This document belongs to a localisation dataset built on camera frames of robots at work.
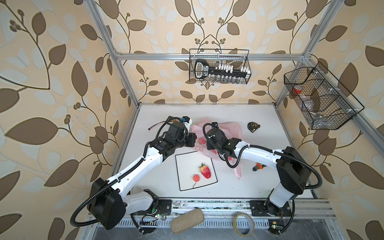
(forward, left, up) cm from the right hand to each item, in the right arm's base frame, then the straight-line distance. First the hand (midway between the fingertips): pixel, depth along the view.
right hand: (210, 141), depth 88 cm
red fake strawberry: (-16, +4, -6) cm, 17 cm away
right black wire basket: (+5, -56, +24) cm, 62 cm away
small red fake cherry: (-19, +9, -7) cm, 22 cm away
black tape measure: (+16, -32, -8) cm, 37 cm away
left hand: (-3, +7, +11) cm, 13 cm away
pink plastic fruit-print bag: (+6, -15, +2) cm, 16 cm away
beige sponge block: (-39, +13, -7) cm, 42 cm away
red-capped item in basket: (+22, -53, +19) cm, 61 cm away
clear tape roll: (-41, -16, -7) cm, 44 cm away
